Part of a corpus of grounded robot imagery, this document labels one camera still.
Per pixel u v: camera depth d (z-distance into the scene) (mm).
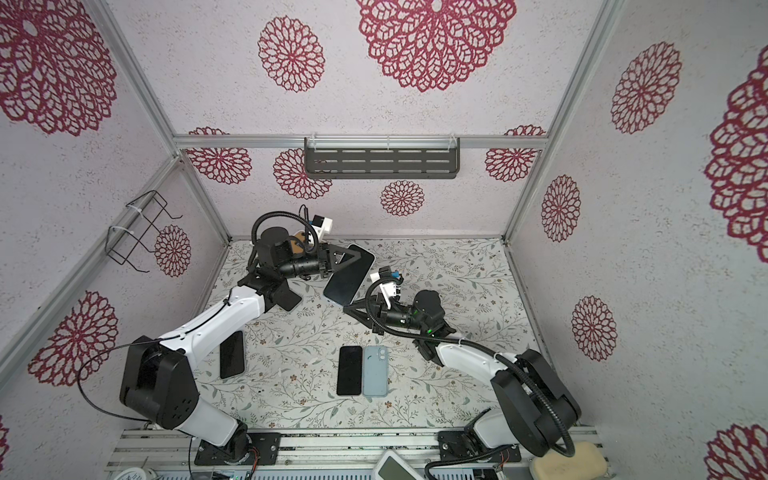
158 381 432
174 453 745
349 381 849
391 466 684
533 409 427
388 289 663
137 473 677
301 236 697
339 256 699
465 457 732
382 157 931
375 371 874
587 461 678
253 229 584
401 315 661
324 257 655
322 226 698
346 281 696
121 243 720
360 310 702
